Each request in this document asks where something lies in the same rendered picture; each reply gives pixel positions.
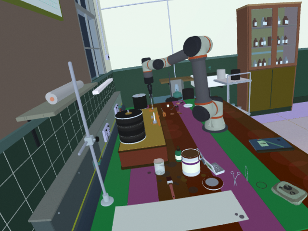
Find dark retort stand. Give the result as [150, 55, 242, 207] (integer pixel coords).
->
[165, 71, 178, 103]

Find black kymograph drum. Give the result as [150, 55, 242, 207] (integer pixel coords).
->
[115, 109, 147, 145]

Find brown kymograph body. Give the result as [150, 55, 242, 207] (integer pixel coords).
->
[117, 107, 168, 170]

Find grey retort stand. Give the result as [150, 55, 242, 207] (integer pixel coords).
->
[67, 61, 115, 207]

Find black cylinder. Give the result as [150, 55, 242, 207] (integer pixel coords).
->
[132, 93, 148, 110]
[182, 88, 195, 100]
[230, 69, 242, 81]

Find green flask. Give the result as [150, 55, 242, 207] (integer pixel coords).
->
[172, 84, 183, 99]

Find brown table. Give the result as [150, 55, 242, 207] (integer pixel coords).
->
[159, 76, 195, 85]

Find white box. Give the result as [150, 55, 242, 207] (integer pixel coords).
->
[170, 79, 185, 93]

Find white strip lamp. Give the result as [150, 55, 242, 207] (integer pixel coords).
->
[92, 78, 114, 95]

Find white table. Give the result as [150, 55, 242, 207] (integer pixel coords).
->
[191, 75, 227, 89]

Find window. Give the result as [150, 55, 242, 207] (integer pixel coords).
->
[74, 0, 108, 82]

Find glass beaker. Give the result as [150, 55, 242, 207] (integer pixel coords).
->
[153, 158, 166, 176]

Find white paper roll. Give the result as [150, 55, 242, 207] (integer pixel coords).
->
[45, 80, 85, 106]

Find white trolley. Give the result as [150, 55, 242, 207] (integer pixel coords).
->
[213, 71, 253, 115]

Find white can purple band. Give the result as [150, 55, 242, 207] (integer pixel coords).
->
[180, 148, 202, 178]

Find brown paint brush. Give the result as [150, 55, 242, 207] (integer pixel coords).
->
[166, 176, 177, 200]

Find white grey scraper tool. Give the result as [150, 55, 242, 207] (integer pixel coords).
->
[195, 147, 226, 176]

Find dark dish grey centre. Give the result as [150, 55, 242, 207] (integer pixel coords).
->
[202, 176, 224, 191]

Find silver scissors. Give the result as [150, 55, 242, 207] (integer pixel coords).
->
[230, 170, 241, 187]

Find grey bench trunking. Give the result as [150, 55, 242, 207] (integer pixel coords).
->
[28, 90, 122, 231]

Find grey sheet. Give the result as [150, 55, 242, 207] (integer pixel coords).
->
[111, 190, 250, 231]

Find brown glass door cabinet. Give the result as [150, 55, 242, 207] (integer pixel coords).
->
[235, 1, 303, 114]

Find green pencil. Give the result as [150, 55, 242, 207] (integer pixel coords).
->
[258, 138, 286, 148]

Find dark blue book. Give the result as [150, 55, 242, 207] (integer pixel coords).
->
[248, 137, 295, 154]

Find grey stone tray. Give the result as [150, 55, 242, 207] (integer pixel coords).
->
[271, 180, 308, 206]

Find grey wall shelf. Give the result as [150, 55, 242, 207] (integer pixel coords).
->
[15, 81, 98, 122]

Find green framed wall board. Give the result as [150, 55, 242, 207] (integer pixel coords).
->
[17, 0, 64, 22]

